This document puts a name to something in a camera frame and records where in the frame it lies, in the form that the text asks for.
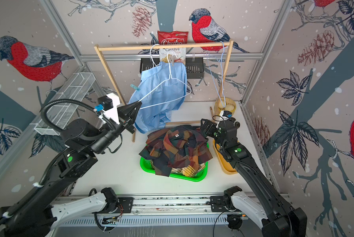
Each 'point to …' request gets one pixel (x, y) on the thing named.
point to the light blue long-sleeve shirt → (161, 91)
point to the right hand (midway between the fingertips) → (207, 121)
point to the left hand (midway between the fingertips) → (140, 99)
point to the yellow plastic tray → (226, 167)
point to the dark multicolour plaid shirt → (175, 146)
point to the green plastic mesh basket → (146, 165)
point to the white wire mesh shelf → (58, 113)
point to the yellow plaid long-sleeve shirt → (188, 171)
